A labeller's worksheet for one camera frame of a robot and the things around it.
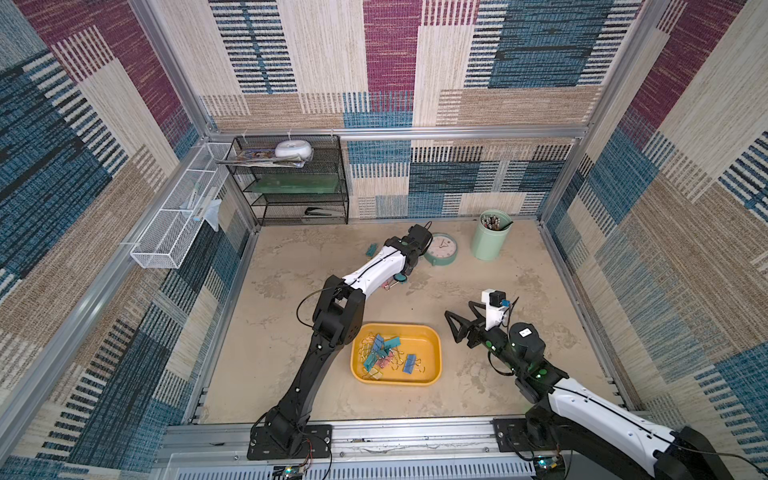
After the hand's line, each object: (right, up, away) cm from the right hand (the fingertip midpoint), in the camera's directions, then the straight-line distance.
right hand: (459, 305), depth 79 cm
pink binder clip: (-20, -16, +4) cm, 26 cm away
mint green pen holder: (+15, +18, +22) cm, 32 cm away
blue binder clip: (-13, -17, +4) cm, 22 cm away
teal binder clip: (-24, -16, +4) cm, 29 cm away
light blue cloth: (-64, +24, -1) cm, 68 cm away
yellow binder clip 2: (-22, -19, +4) cm, 30 cm away
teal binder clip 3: (-20, -14, +4) cm, 25 cm away
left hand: (-16, +12, +24) cm, 32 cm away
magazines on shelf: (-55, +42, +12) cm, 70 cm away
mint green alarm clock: (+1, +14, +29) cm, 32 cm away
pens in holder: (+14, +23, +17) cm, 32 cm away
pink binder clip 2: (-19, +3, +23) cm, 30 cm away
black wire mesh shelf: (-53, +39, +28) cm, 71 cm away
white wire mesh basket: (-85, +17, +12) cm, 88 cm away
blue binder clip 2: (-22, -13, +9) cm, 26 cm away
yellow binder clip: (-26, -14, +6) cm, 30 cm away
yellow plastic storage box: (-8, -12, +9) cm, 17 cm away
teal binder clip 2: (-17, -13, +9) cm, 24 cm away
